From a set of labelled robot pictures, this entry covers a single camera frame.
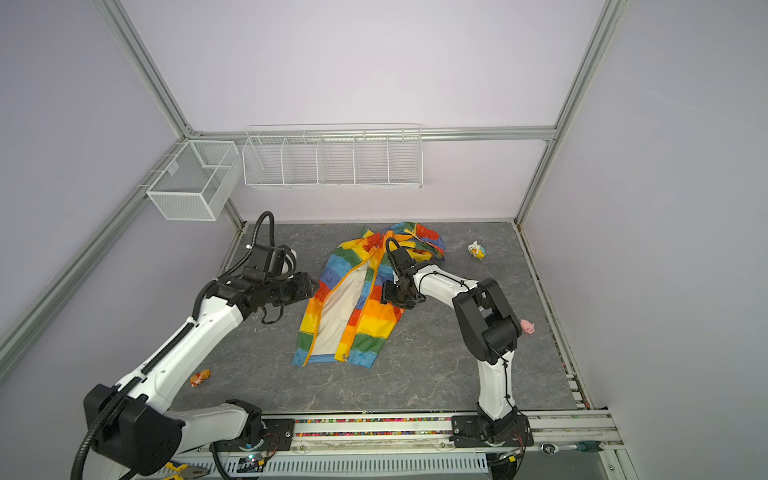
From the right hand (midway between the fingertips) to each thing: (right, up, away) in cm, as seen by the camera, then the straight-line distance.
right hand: (388, 302), depth 95 cm
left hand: (-20, +6, -16) cm, 26 cm away
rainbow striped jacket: (-13, -3, -3) cm, 14 cm away
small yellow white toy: (+32, +17, +13) cm, 39 cm away
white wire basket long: (-2, +51, +10) cm, 52 cm away
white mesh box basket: (-64, +39, +3) cm, 75 cm away
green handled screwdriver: (+39, -30, -25) cm, 55 cm away
